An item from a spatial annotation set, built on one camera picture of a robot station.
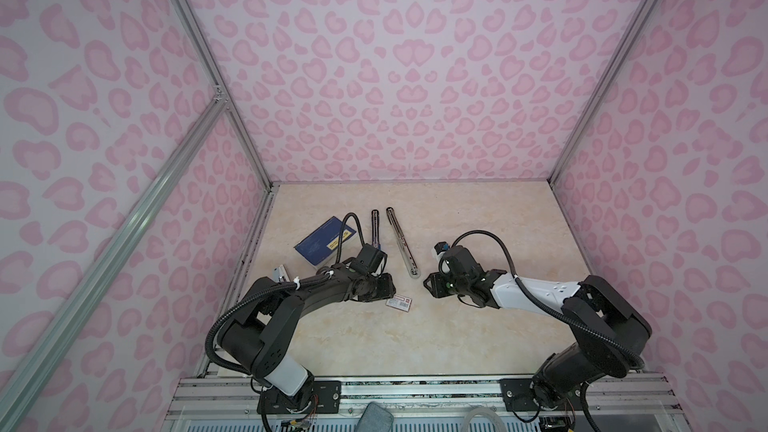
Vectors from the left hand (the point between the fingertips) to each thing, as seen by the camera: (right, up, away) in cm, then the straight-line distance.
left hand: (395, 288), depth 89 cm
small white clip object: (-35, +3, +3) cm, 36 cm away
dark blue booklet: (-24, +13, +14) cm, 31 cm away
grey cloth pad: (-4, -24, -21) cm, 32 cm away
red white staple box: (+1, -4, -1) cm, 4 cm away
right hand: (+10, +1, -1) cm, 10 cm away
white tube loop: (+21, -24, -18) cm, 37 cm away
